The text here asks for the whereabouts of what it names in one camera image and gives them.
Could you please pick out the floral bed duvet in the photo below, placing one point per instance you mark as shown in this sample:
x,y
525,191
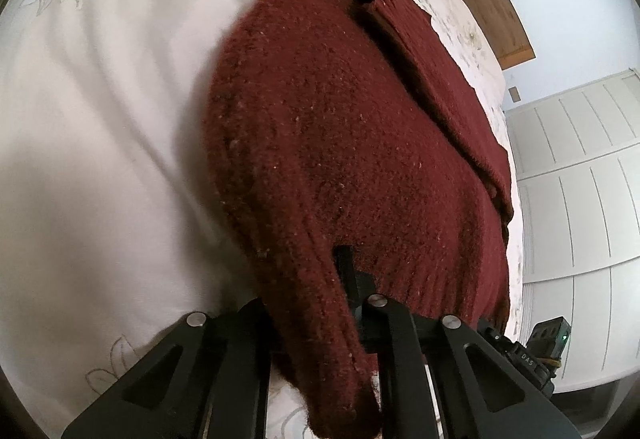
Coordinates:
x,y
100,119

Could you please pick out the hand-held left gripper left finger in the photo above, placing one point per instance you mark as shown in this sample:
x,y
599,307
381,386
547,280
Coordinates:
x,y
175,389

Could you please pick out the dark red knit sweater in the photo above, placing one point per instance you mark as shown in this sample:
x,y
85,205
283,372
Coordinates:
x,y
350,144

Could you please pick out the white wardrobe doors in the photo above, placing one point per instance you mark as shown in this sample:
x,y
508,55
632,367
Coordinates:
x,y
575,194

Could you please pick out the wall switch plate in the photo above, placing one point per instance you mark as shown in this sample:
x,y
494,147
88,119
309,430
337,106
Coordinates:
x,y
513,94

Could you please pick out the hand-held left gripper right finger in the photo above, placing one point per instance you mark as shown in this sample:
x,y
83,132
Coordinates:
x,y
350,284

